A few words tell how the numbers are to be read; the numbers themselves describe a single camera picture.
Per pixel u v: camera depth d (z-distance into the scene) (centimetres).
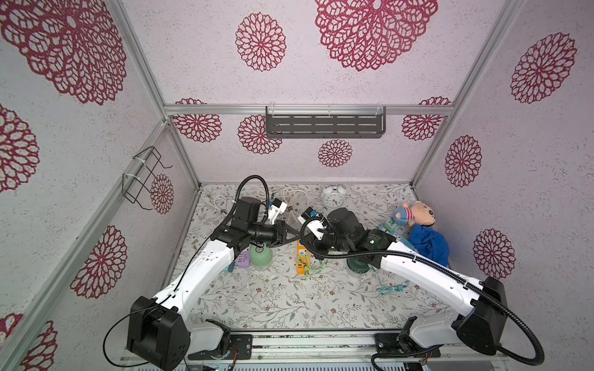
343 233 57
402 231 103
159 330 39
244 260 91
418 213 100
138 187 76
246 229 60
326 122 98
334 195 105
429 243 92
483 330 38
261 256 84
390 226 97
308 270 85
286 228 69
